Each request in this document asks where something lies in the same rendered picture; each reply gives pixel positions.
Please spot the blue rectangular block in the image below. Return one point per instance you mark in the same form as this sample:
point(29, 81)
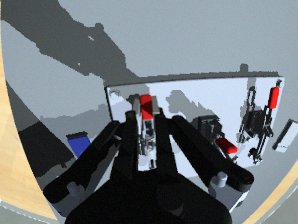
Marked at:
point(79, 143)

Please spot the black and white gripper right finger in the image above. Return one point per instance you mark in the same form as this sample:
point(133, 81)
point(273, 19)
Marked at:
point(228, 182)

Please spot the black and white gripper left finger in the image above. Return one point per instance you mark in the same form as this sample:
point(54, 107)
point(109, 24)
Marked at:
point(76, 184)

